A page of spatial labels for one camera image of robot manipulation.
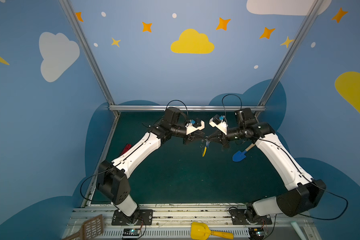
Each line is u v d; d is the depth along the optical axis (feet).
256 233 2.33
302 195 1.31
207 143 2.44
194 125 1.98
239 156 3.22
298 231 2.29
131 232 2.32
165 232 2.56
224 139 2.06
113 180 1.39
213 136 2.23
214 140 2.23
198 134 2.18
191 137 2.12
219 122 2.02
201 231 2.30
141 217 2.40
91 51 2.83
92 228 2.35
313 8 2.31
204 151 2.41
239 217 2.43
